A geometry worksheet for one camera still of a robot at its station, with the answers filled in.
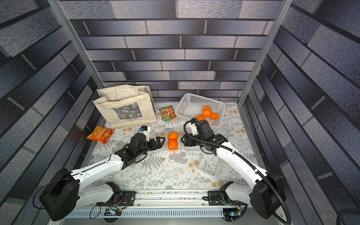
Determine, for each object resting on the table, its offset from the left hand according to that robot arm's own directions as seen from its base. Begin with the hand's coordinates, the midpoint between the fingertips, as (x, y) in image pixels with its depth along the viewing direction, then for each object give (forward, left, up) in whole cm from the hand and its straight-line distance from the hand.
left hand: (161, 139), depth 83 cm
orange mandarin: (+31, -32, -6) cm, 45 cm away
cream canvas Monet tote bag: (+18, +25, +10) cm, 32 cm away
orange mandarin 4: (+22, -26, -6) cm, 35 cm away
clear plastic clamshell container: (+13, -1, -12) cm, 18 cm away
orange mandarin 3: (+25, -31, -4) cm, 40 cm away
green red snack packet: (+29, 0, -11) cm, 32 cm away
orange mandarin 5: (+7, -6, -7) cm, 12 cm away
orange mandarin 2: (+24, -37, -7) cm, 45 cm away
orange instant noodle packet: (+9, +44, -9) cm, 46 cm away
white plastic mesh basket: (+40, -18, -12) cm, 46 cm away
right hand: (0, -15, +3) cm, 15 cm away
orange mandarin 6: (0, -7, -6) cm, 9 cm away
